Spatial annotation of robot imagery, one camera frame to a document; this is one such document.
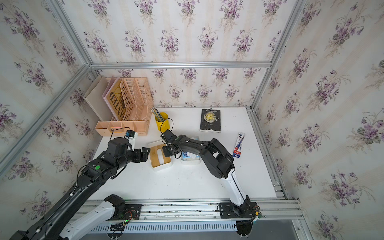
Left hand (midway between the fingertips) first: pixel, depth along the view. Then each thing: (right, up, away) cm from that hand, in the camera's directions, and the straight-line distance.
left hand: (144, 149), depth 75 cm
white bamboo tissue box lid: (+4, -11, +16) cm, 20 cm away
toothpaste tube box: (+55, -1, +22) cm, 59 cm away
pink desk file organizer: (-16, +17, +33) cm, 40 cm away
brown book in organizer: (-25, +27, +23) cm, 44 cm away
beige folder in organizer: (-34, +28, +13) cm, 46 cm away
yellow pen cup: (+4, +11, +27) cm, 30 cm away
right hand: (+9, -6, +19) cm, 22 cm away
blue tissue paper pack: (+23, -6, +10) cm, 26 cm away
